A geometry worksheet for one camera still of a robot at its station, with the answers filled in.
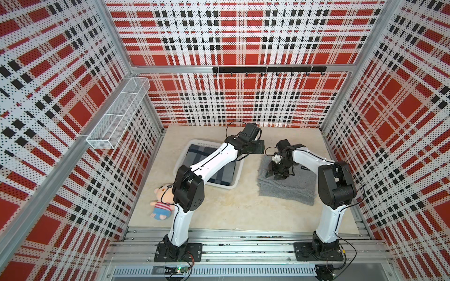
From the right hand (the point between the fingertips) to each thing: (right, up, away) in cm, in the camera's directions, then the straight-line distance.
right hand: (273, 175), depth 93 cm
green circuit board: (-44, -34, -23) cm, 61 cm away
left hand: (-6, +15, -5) cm, 18 cm away
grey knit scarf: (+15, -6, -2) cm, 16 cm away
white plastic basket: (-19, +4, -1) cm, 19 cm away
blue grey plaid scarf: (-43, +12, +5) cm, 45 cm away
